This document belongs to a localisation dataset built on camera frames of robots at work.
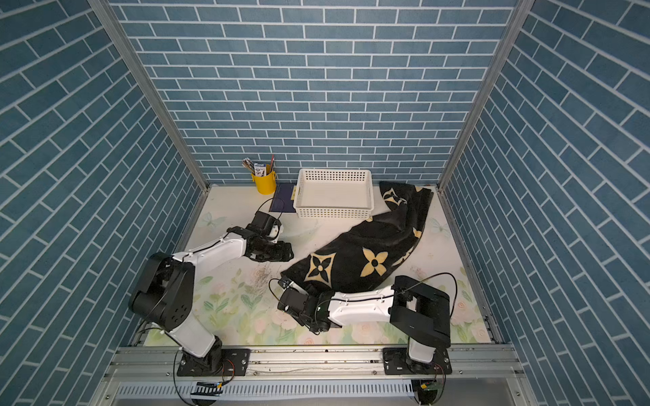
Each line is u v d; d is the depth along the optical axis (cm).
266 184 116
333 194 116
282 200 116
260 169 105
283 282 71
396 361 74
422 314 44
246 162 106
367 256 94
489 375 72
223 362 72
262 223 75
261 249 76
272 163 112
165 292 47
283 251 84
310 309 61
